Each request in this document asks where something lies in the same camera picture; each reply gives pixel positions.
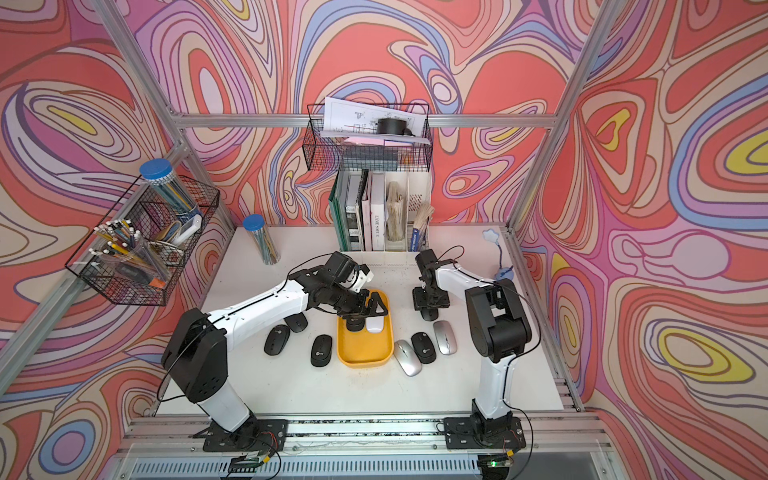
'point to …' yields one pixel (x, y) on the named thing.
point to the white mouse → (375, 324)
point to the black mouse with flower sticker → (423, 347)
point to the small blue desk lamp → (503, 273)
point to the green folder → (338, 201)
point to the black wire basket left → (168, 233)
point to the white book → (377, 208)
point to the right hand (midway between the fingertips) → (430, 311)
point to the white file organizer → (385, 216)
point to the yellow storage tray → (365, 349)
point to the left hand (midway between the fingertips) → (381, 313)
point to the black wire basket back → (336, 153)
